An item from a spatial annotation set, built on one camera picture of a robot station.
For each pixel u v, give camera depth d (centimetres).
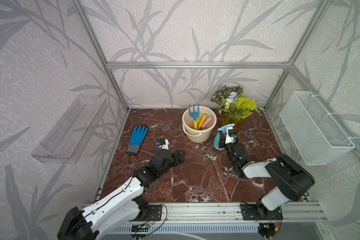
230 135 71
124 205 59
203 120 99
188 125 101
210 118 94
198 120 102
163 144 70
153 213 73
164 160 58
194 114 96
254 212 72
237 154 67
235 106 93
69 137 69
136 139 102
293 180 45
